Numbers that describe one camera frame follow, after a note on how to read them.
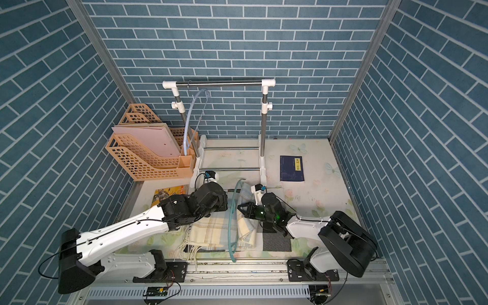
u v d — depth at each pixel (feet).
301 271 2.41
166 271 2.19
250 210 2.42
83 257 1.28
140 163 2.94
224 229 2.65
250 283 2.38
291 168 3.54
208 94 3.24
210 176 2.15
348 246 1.42
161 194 3.15
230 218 2.77
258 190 2.58
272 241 2.65
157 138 2.91
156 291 2.37
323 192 3.25
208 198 1.74
